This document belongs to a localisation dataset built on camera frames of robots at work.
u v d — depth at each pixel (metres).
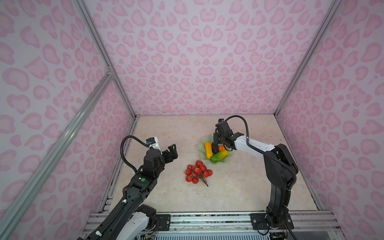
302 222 0.74
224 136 0.75
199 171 0.84
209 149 0.95
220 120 0.86
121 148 0.53
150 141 0.66
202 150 0.97
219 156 0.90
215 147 0.96
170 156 0.69
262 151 0.48
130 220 0.58
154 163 0.57
